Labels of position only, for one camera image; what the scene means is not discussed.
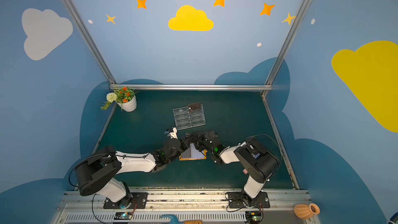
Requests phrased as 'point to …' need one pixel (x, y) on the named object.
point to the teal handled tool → (186, 222)
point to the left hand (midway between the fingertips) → (195, 139)
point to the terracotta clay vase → (304, 211)
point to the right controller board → (253, 216)
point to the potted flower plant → (125, 97)
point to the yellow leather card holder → (194, 158)
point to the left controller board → (123, 215)
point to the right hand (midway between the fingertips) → (191, 133)
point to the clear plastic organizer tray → (185, 118)
